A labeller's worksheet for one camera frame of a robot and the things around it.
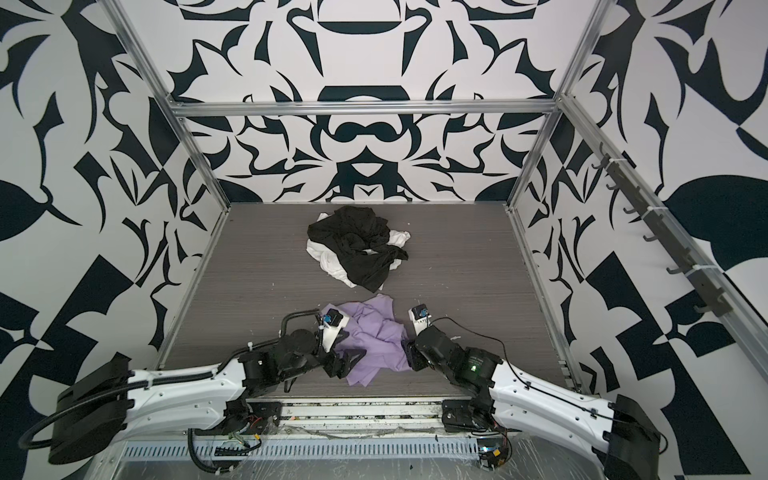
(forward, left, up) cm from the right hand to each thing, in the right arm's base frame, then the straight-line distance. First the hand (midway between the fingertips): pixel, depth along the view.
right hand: (409, 340), depth 80 cm
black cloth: (+33, +14, +2) cm, 36 cm away
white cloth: (+26, +23, -2) cm, 35 cm away
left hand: (-1, +13, +4) cm, 13 cm away
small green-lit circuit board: (-24, -18, -8) cm, 31 cm away
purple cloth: (+4, +9, -1) cm, 10 cm away
